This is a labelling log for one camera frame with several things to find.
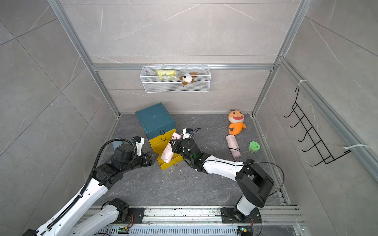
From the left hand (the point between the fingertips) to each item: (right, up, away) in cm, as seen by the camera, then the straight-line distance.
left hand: (155, 153), depth 74 cm
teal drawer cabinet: (-3, +17, +12) cm, 22 cm away
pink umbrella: (+6, -2, +5) cm, 8 cm away
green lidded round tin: (+60, 0, +21) cm, 63 cm away
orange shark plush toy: (+52, +19, +33) cm, 64 cm away
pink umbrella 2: (+47, 0, +23) cm, 53 cm away
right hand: (+7, +5, +7) cm, 11 cm away
